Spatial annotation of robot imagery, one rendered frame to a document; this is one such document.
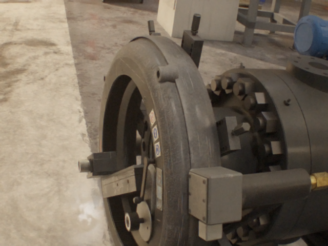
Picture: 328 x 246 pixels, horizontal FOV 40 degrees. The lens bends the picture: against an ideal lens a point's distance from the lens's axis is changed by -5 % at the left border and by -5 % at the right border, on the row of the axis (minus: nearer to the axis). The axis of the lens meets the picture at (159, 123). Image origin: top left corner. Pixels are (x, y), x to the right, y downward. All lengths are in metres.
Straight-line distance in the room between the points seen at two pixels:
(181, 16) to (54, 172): 3.06
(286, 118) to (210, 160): 0.34
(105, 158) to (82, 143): 1.25
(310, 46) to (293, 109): 0.45
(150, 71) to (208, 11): 4.06
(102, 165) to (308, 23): 0.90
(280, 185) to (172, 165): 0.25
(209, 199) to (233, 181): 0.06
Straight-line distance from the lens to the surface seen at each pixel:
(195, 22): 1.22
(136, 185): 1.23
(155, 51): 1.21
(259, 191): 1.03
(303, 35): 1.78
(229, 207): 0.98
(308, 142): 1.33
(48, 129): 2.88
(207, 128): 1.07
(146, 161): 1.14
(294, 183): 1.08
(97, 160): 1.48
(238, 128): 1.02
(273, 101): 1.33
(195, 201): 1.01
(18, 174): 2.44
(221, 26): 5.30
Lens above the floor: 1.32
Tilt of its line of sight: 26 degrees down
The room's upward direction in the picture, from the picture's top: 8 degrees clockwise
